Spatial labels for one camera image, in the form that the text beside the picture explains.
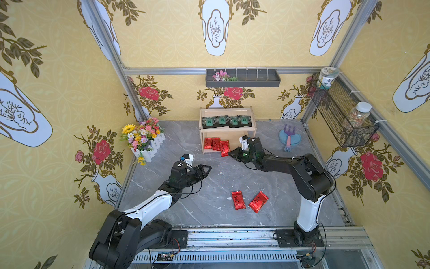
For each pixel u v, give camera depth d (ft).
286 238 2.41
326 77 2.80
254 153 2.52
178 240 2.40
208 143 3.39
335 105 2.95
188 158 2.61
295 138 3.63
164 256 2.40
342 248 2.42
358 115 2.14
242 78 3.03
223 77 2.87
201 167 2.51
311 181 1.67
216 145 3.39
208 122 3.03
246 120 3.03
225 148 3.13
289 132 3.75
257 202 2.74
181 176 2.22
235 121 3.03
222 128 2.96
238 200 2.74
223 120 3.03
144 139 2.95
